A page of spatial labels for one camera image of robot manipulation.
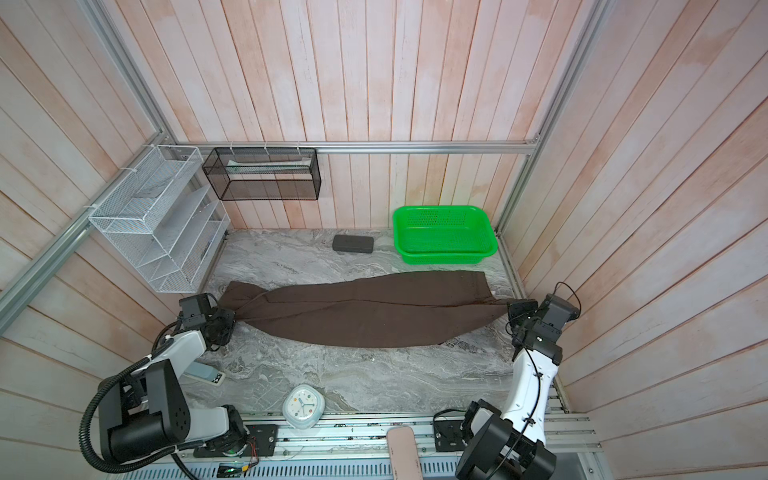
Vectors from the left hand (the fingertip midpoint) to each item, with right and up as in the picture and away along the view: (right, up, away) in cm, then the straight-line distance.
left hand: (237, 318), depth 91 cm
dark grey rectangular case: (+34, +24, +23) cm, 48 cm away
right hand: (+81, +8, -10) cm, 82 cm away
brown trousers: (+42, +2, +5) cm, 42 cm away
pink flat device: (+50, -30, -20) cm, 62 cm away
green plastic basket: (+68, +27, +16) cm, 75 cm away
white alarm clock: (+24, -20, -15) cm, 35 cm away
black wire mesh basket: (+3, +49, +13) cm, 51 cm away
